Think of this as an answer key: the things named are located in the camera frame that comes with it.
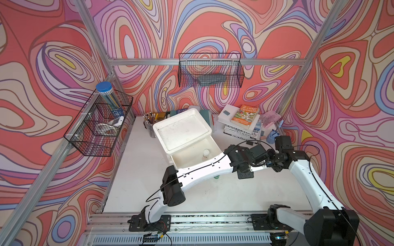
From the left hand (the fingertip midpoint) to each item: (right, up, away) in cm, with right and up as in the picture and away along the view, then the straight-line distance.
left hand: (248, 167), depth 72 cm
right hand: (+13, 0, +10) cm, 16 cm away
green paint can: (-13, -9, +15) cm, 22 cm away
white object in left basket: (-65, +19, -1) cm, 68 cm away
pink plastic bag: (+32, +28, +46) cm, 62 cm away
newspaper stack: (+14, +14, +30) cm, 36 cm away
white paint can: (-20, +6, +6) cm, 22 cm away
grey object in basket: (-18, +52, +30) cm, 62 cm away
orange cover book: (+8, +27, +32) cm, 42 cm away
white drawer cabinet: (-30, +14, +5) cm, 33 cm away
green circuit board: (-47, -34, 0) cm, 58 cm away
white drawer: (-25, +6, +6) cm, 27 cm away
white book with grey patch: (-2, +30, +38) cm, 49 cm away
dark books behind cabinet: (-17, +31, +47) cm, 58 cm away
